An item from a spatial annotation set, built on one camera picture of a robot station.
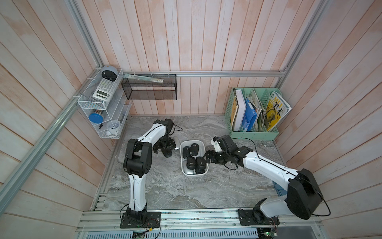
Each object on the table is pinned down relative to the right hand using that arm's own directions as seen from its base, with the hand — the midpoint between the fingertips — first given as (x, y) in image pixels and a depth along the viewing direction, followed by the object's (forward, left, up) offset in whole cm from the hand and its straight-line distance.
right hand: (206, 158), depth 84 cm
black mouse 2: (+9, +7, -6) cm, 13 cm away
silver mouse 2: (-4, +11, -9) cm, 15 cm away
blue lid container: (+11, +59, +22) cm, 64 cm away
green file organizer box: (+26, -15, +16) cm, 34 cm away
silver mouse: (+12, +18, -6) cm, 22 cm away
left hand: (+8, +25, -6) cm, 27 cm away
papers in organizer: (+27, -38, +3) cm, 46 cm away
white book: (+27, -22, +11) cm, 37 cm away
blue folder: (+27, -29, +6) cm, 40 cm away
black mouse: (+8, +12, -8) cm, 17 cm away
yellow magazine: (+33, -49, +8) cm, 60 cm away
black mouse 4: (-1, +3, -5) cm, 6 cm away
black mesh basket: (+48, +47, +13) cm, 68 cm away
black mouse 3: (-1, +9, -5) cm, 10 cm away
